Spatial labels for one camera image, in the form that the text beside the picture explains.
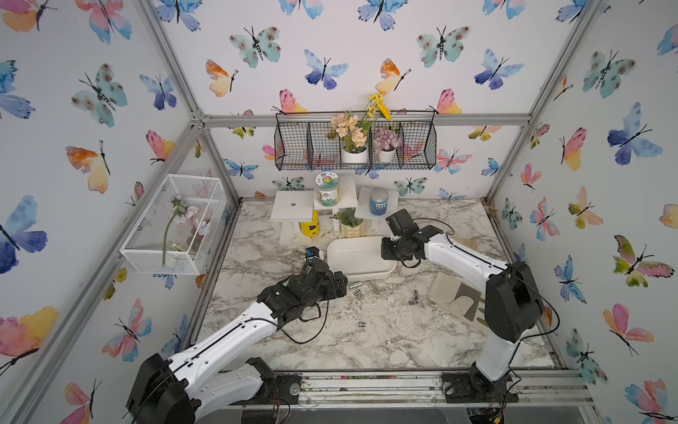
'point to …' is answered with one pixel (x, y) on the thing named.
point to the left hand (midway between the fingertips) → (340, 280)
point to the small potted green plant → (350, 226)
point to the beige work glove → (455, 291)
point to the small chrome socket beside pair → (357, 292)
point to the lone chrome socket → (362, 324)
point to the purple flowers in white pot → (385, 142)
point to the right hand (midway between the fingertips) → (386, 248)
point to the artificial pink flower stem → (181, 212)
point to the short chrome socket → (416, 293)
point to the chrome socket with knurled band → (412, 302)
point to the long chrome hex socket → (375, 289)
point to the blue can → (378, 201)
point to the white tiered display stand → (296, 210)
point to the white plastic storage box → (359, 258)
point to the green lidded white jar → (327, 192)
